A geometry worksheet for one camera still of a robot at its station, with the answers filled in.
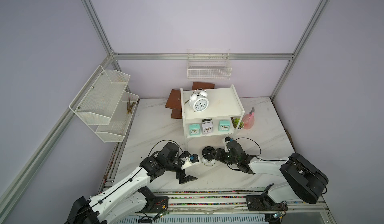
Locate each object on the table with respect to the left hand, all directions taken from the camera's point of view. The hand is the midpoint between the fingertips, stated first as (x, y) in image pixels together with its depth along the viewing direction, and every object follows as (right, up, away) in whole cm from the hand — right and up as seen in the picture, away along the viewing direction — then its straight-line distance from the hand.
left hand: (192, 168), depth 75 cm
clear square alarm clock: (+8, +24, +7) cm, 26 cm away
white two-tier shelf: (+9, +29, -5) cm, 31 cm away
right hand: (+13, +2, +14) cm, 19 cm away
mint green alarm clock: (+1, +19, +4) cm, 20 cm away
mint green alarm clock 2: (+17, +22, +5) cm, 28 cm away
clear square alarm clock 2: (+8, +22, +4) cm, 24 cm away
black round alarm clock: (+8, +5, +13) cm, 16 cm away
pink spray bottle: (+35, +24, +18) cm, 46 cm away
